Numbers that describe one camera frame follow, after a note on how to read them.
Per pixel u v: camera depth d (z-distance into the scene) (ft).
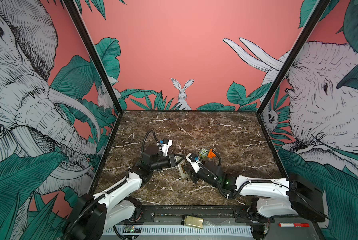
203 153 3.12
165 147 2.40
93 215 1.30
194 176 2.23
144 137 3.39
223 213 2.47
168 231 2.30
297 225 2.31
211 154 3.13
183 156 2.45
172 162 2.33
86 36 2.57
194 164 2.11
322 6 2.27
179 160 2.45
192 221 2.25
